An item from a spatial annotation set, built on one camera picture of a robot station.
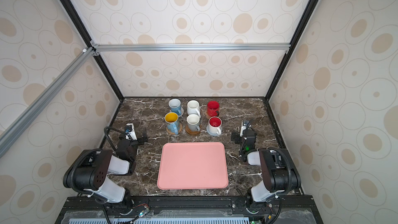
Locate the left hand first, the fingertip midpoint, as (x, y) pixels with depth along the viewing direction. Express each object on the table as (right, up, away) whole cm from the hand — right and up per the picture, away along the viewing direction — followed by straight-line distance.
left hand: (140, 125), depth 89 cm
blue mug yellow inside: (+17, +3, +8) cm, 19 cm away
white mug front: (+30, +2, +10) cm, 32 cm away
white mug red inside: (+44, 0, +11) cm, 45 cm away
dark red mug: (+44, +10, +20) cm, 49 cm away
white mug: (+30, +11, +15) cm, 35 cm away
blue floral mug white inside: (+17, +13, +16) cm, 27 cm away
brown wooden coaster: (+28, -5, +10) cm, 31 cm away
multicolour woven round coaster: (+22, +8, +20) cm, 31 cm away
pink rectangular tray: (+30, -22, -3) cm, 38 cm away
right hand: (+61, -3, +6) cm, 62 cm away
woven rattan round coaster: (+14, -5, +11) cm, 19 cm away
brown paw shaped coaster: (+39, +4, +19) cm, 44 cm away
